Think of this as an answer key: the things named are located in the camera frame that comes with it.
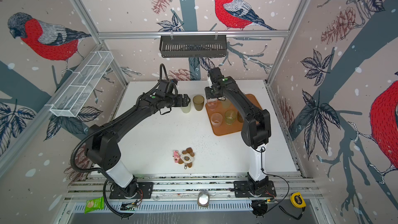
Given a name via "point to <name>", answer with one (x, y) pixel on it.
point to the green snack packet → (94, 204)
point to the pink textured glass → (216, 119)
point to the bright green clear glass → (230, 116)
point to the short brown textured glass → (240, 118)
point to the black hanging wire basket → (193, 47)
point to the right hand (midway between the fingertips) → (208, 95)
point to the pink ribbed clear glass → (212, 103)
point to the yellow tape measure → (297, 200)
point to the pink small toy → (176, 156)
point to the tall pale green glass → (186, 109)
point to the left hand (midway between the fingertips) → (184, 99)
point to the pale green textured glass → (226, 104)
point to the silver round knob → (203, 199)
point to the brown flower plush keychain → (187, 157)
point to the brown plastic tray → (237, 126)
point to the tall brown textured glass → (198, 100)
